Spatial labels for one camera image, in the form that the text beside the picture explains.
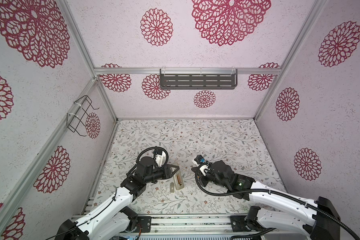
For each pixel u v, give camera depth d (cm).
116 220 58
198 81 99
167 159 62
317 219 41
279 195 47
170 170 70
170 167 73
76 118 75
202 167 61
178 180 73
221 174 55
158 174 66
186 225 75
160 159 70
